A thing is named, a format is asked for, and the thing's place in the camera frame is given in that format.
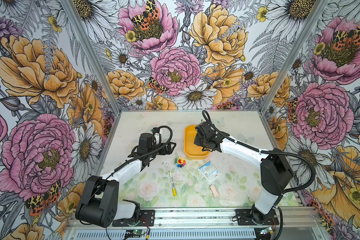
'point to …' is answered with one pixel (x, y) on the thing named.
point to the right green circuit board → (267, 230)
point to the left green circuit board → (138, 232)
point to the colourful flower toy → (180, 162)
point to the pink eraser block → (215, 191)
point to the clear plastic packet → (209, 171)
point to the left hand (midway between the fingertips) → (169, 148)
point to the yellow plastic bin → (191, 150)
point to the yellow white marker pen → (174, 189)
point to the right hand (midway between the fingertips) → (198, 143)
